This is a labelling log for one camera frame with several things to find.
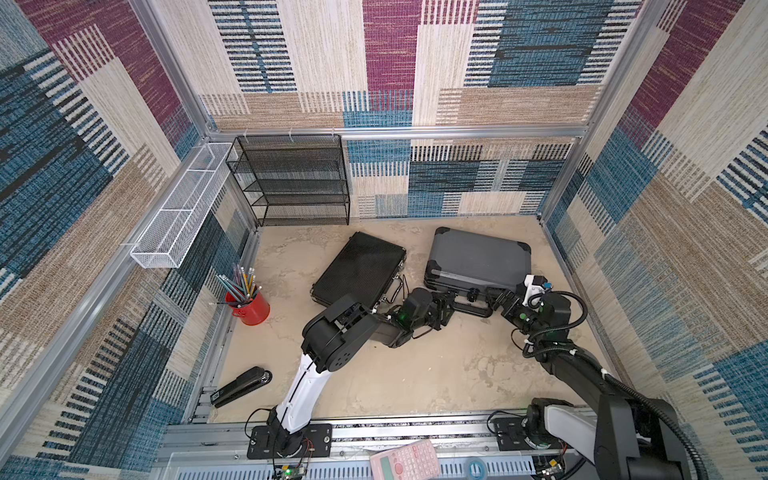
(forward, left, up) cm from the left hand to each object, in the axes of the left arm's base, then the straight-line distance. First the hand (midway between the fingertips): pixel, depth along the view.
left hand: (462, 300), depth 91 cm
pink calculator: (-39, +17, -6) cm, 43 cm away
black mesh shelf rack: (+44, +56, +12) cm, 72 cm away
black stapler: (-21, +58, -3) cm, 62 cm away
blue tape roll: (-40, +3, -7) cm, 41 cm away
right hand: (-1, -9, +3) cm, 9 cm away
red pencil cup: (0, +64, -5) cm, 65 cm away
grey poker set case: (+10, -3, +4) cm, 11 cm away
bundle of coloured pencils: (+3, +65, +4) cm, 65 cm away
